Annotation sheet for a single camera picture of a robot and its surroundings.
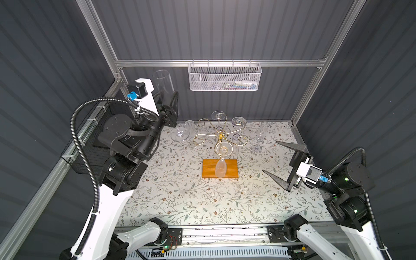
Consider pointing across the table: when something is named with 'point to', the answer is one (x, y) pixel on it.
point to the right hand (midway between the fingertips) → (273, 156)
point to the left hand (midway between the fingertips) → (169, 91)
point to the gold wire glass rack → (221, 134)
